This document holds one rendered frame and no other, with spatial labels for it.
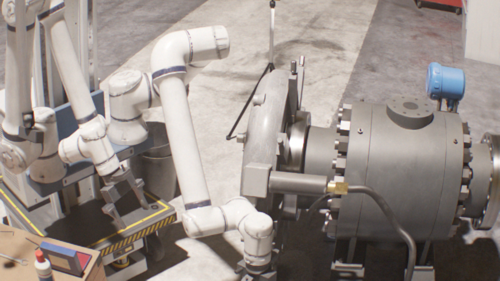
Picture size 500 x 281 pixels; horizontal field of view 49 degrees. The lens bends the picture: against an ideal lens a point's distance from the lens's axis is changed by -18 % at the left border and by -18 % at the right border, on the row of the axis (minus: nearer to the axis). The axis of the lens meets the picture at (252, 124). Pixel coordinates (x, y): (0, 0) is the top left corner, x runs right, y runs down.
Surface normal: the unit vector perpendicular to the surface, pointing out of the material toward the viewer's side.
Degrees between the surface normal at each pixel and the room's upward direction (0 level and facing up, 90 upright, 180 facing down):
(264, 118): 35
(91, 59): 90
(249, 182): 68
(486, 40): 90
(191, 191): 57
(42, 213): 0
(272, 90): 15
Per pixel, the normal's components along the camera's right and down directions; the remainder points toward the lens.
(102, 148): 0.47, 0.10
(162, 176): 0.60, 0.42
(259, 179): -0.16, 0.07
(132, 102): 0.41, 0.43
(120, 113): -0.18, 0.44
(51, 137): 0.95, 0.17
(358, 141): -0.09, -0.45
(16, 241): 0.02, -0.89
